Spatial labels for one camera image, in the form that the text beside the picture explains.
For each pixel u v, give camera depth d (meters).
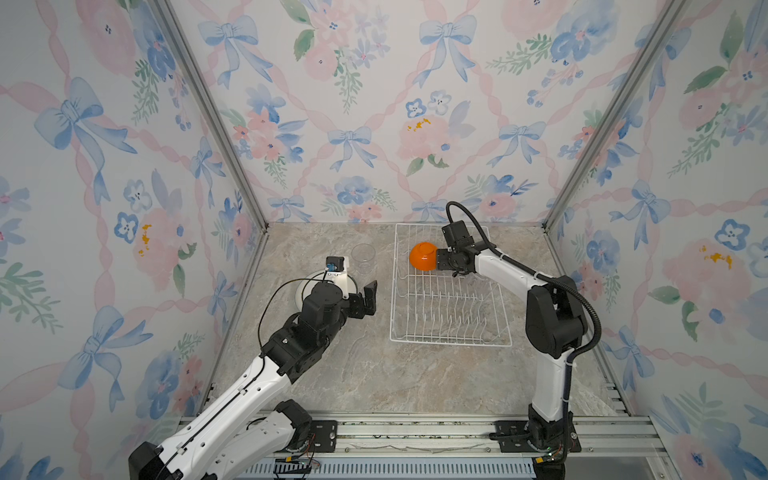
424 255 1.04
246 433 0.56
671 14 0.69
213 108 0.86
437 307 0.95
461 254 0.72
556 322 0.53
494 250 0.68
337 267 0.60
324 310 0.50
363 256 1.08
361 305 0.64
